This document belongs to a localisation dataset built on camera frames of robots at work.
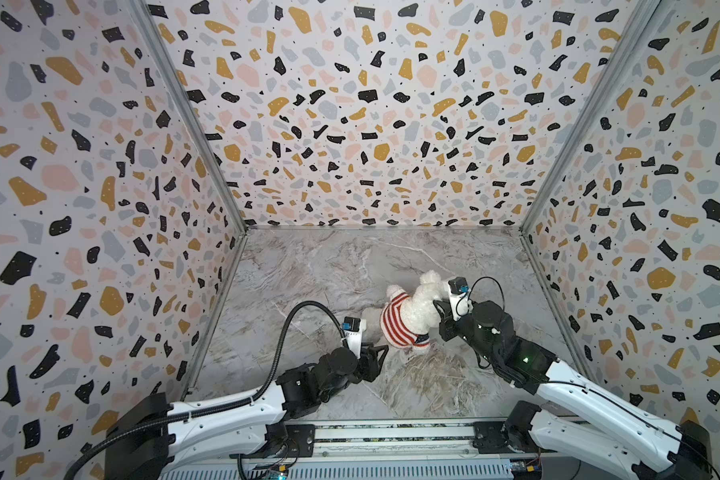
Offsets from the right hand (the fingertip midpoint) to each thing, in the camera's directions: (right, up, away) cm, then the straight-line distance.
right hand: (437, 297), depth 73 cm
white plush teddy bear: (-7, -6, +3) cm, 10 cm away
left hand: (-12, -12, +1) cm, 17 cm away
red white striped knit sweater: (-10, -9, +5) cm, 14 cm away
